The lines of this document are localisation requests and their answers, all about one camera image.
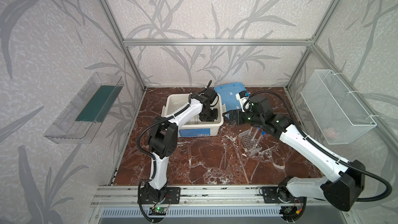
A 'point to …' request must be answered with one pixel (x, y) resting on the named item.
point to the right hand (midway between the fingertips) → (229, 108)
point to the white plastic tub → (195, 127)
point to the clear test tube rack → (249, 142)
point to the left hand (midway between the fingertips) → (217, 115)
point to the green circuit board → (157, 211)
